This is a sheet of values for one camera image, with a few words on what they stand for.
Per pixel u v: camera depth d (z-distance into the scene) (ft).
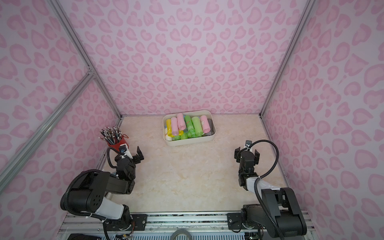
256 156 2.55
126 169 2.25
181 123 3.27
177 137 3.37
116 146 2.51
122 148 2.46
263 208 1.39
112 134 2.86
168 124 3.42
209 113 3.72
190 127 3.21
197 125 3.28
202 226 2.37
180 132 3.31
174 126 3.24
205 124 3.30
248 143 2.49
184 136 3.37
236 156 2.76
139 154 2.74
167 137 3.39
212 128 3.46
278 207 1.41
